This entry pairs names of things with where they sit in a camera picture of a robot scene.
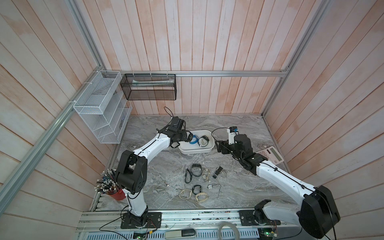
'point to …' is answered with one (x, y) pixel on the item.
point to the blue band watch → (194, 142)
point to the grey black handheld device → (184, 233)
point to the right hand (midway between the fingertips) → (220, 140)
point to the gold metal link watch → (205, 177)
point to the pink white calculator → (272, 155)
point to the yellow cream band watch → (198, 194)
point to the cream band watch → (183, 198)
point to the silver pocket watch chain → (210, 186)
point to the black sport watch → (203, 137)
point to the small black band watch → (200, 189)
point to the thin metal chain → (162, 188)
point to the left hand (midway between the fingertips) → (184, 136)
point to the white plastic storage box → (187, 148)
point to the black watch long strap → (196, 165)
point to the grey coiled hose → (233, 226)
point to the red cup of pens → (108, 184)
